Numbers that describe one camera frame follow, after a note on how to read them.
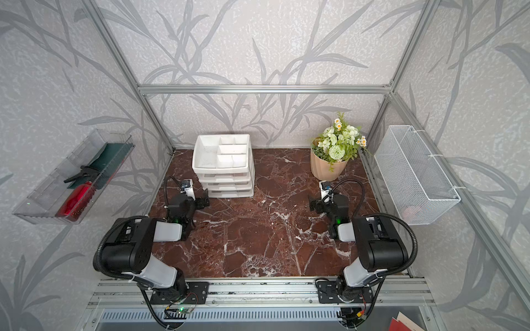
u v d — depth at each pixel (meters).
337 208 0.70
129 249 0.45
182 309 0.71
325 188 0.80
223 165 0.88
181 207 0.71
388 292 0.75
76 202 0.58
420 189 0.61
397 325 0.68
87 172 0.66
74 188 0.62
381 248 0.45
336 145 0.84
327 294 0.73
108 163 0.68
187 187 0.81
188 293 0.72
